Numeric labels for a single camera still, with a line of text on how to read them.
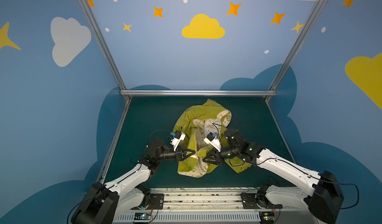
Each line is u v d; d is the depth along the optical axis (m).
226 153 0.65
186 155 0.72
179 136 0.68
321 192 0.40
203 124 1.00
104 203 0.40
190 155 0.72
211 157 0.66
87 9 0.74
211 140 0.67
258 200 0.67
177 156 0.66
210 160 0.67
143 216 0.71
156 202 0.76
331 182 0.41
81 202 0.40
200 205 0.74
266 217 0.72
